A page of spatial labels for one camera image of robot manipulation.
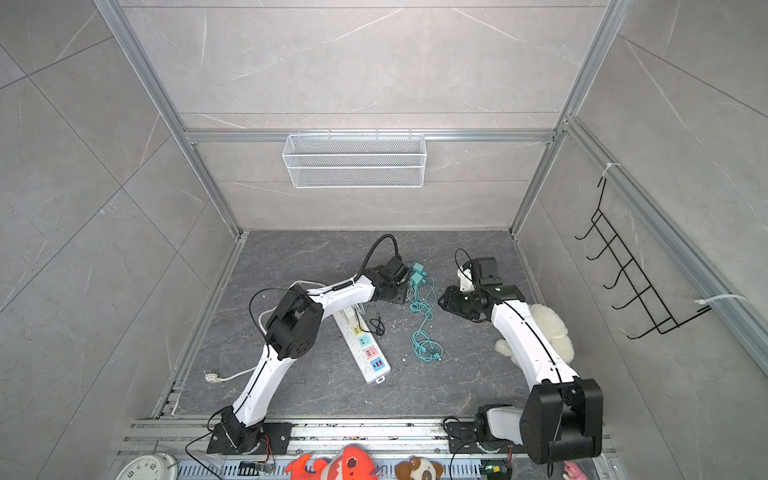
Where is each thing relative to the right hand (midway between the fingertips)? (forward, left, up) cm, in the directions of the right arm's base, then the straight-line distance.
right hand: (445, 299), depth 84 cm
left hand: (+12, +12, -11) cm, 21 cm away
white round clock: (-37, +69, -7) cm, 78 cm away
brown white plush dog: (-39, +10, -10) cm, 41 cm away
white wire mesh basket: (+46, +27, +17) cm, 56 cm away
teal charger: (+15, +7, -10) cm, 19 cm away
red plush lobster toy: (-38, +25, -5) cm, 45 cm away
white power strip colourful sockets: (-9, +24, -10) cm, 27 cm away
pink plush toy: (-40, -25, -11) cm, 48 cm away
